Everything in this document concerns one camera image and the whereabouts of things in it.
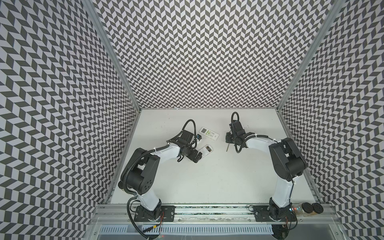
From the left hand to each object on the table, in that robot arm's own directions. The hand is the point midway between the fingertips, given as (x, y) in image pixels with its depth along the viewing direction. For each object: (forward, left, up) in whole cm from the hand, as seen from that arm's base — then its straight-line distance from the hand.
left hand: (194, 153), depth 93 cm
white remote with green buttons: (+14, -10, 0) cm, 17 cm away
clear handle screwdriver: (+4, -22, -1) cm, 22 cm away
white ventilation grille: (-39, +2, -1) cm, 39 cm away
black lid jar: (-32, -51, +6) cm, 60 cm away
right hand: (+10, -23, -1) cm, 25 cm away
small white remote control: (+3, -7, -2) cm, 8 cm away
